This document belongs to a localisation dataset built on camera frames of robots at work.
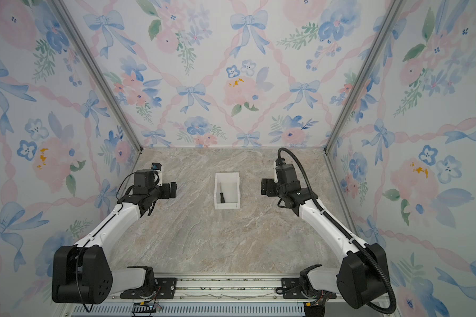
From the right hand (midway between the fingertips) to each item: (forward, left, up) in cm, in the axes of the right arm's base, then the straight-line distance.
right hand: (273, 181), depth 84 cm
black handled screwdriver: (+1, +23, -16) cm, 28 cm away
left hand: (+1, +47, -3) cm, 47 cm away
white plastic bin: (+7, +20, -16) cm, 26 cm away
